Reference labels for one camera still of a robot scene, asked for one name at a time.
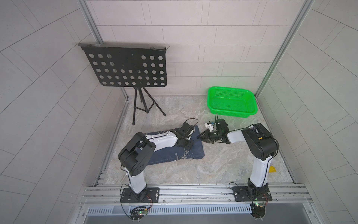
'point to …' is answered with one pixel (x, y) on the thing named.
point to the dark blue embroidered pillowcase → (177, 152)
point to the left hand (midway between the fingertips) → (191, 143)
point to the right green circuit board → (258, 210)
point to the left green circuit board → (137, 213)
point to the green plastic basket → (231, 101)
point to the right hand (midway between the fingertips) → (198, 137)
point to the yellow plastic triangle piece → (271, 169)
